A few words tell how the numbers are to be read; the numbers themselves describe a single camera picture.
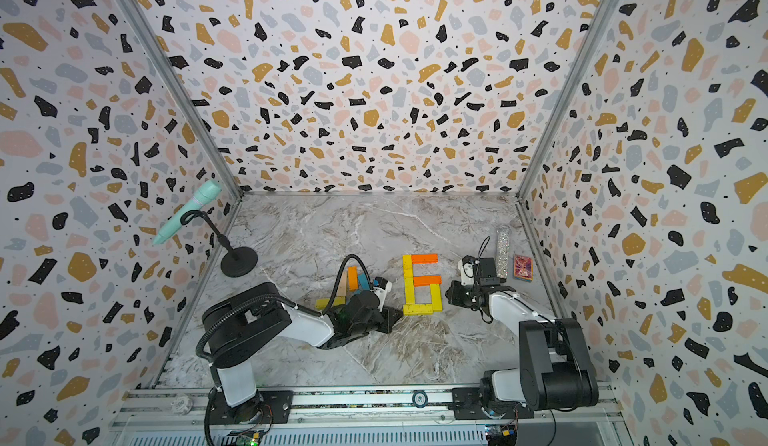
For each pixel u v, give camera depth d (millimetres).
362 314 707
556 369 439
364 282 823
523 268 997
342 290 947
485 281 730
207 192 763
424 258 1032
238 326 483
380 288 824
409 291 947
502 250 1026
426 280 958
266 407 728
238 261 997
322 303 675
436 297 928
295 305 549
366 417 733
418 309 900
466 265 856
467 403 742
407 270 992
